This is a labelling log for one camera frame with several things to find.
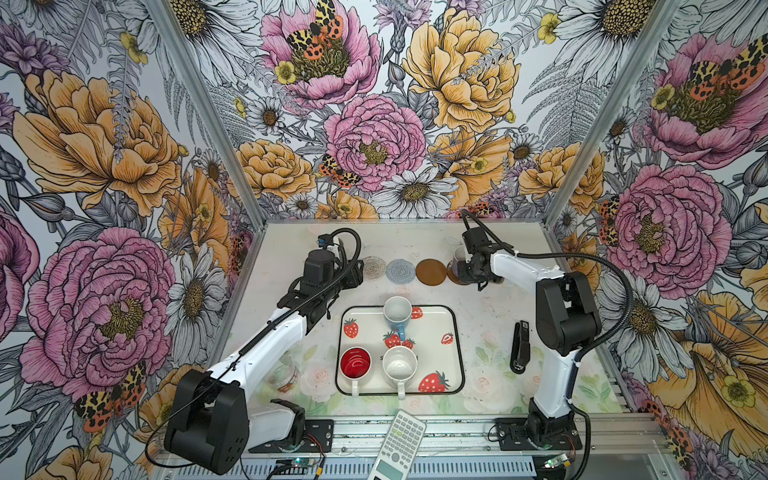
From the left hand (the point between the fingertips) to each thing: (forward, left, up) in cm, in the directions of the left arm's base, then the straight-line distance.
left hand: (354, 272), depth 85 cm
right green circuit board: (-43, -48, -18) cm, 67 cm away
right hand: (+5, -36, -13) cm, 38 cm away
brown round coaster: (+12, -24, -16) cm, 32 cm away
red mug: (-20, 0, -15) cm, 25 cm away
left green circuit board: (-42, +12, -18) cm, 47 cm away
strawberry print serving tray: (-10, -24, -18) cm, 31 cm away
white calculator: (-40, -12, -16) cm, 44 cm away
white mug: (-20, -13, -16) cm, 29 cm away
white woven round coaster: (+15, -4, -18) cm, 24 cm away
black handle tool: (-17, -46, -13) cm, 51 cm away
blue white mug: (-5, -12, -12) cm, 18 cm away
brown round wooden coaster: (+11, -32, -17) cm, 38 cm away
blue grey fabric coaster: (+13, -14, -17) cm, 25 cm away
